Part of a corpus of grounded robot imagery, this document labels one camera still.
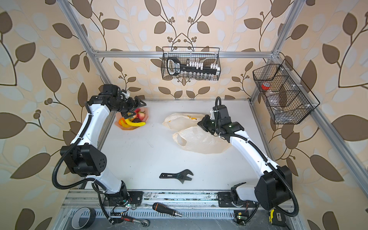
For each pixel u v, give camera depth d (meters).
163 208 0.71
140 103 0.75
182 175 0.82
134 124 0.99
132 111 0.74
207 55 0.91
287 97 0.76
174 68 0.85
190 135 0.76
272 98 0.71
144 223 0.67
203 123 0.69
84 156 0.44
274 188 0.40
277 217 0.67
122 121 0.96
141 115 1.05
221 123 0.60
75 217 0.67
